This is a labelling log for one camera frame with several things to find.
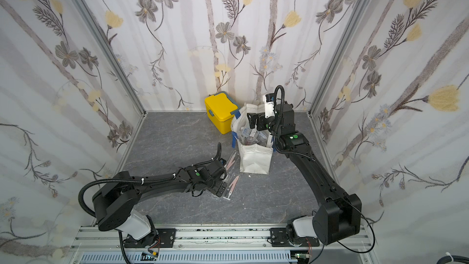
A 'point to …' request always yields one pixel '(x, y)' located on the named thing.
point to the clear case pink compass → (231, 186)
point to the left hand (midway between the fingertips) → (220, 182)
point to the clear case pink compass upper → (232, 161)
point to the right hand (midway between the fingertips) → (262, 110)
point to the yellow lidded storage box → (220, 109)
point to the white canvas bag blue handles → (254, 146)
